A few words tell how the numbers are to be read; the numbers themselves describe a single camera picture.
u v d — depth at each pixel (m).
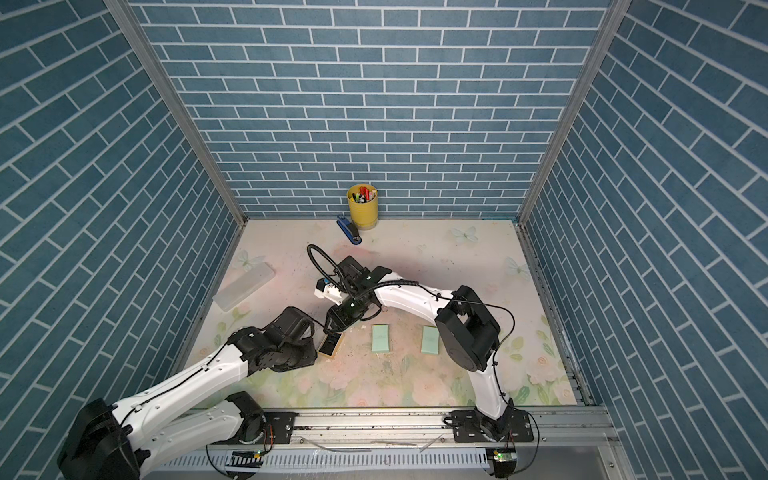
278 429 0.74
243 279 1.03
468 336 0.50
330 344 0.87
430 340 0.87
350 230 1.12
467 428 0.73
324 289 0.77
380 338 0.88
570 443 0.74
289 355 0.67
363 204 1.08
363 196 1.12
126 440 0.39
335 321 0.72
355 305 0.72
